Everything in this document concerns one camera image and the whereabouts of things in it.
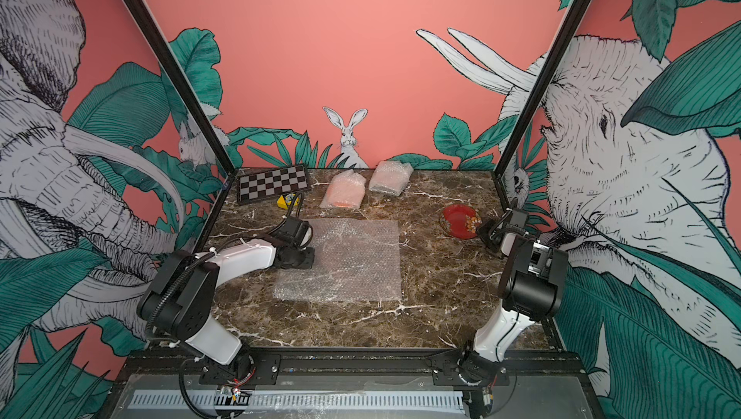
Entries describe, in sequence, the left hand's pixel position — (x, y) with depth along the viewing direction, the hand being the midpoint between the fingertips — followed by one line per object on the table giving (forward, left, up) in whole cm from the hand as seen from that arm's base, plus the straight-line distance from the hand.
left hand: (310, 254), depth 94 cm
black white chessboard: (+30, +24, +1) cm, 38 cm away
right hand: (+8, -58, +4) cm, 59 cm away
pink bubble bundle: (+26, -11, +3) cm, 28 cm away
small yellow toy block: (+23, +12, +1) cm, 26 cm away
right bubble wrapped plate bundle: (+33, -29, +2) cm, 44 cm away
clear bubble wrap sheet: (-2, -15, -2) cm, 15 cm away
